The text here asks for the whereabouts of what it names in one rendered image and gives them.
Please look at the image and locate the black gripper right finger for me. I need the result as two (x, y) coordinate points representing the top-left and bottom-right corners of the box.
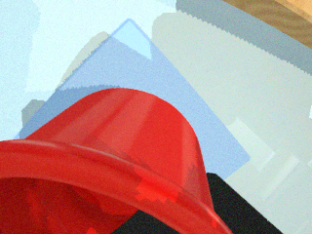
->
(207, 172), (282, 234)

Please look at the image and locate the red translucent cup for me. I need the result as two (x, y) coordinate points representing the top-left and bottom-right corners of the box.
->
(0, 89), (234, 234)

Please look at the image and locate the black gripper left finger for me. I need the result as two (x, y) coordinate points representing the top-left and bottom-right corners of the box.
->
(110, 210), (179, 234)

